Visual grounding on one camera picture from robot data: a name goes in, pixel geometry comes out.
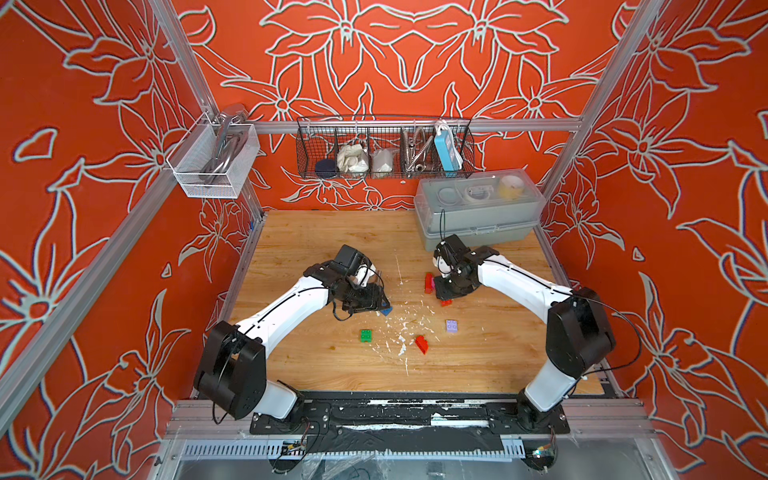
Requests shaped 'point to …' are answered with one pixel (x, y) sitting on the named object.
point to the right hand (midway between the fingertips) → (436, 293)
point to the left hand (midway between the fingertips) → (382, 303)
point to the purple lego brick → (452, 326)
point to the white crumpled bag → (352, 158)
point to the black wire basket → (385, 147)
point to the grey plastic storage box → (488, 207)
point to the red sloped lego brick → (422, 343)
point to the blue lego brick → (386, 311)
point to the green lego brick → (367, 335)
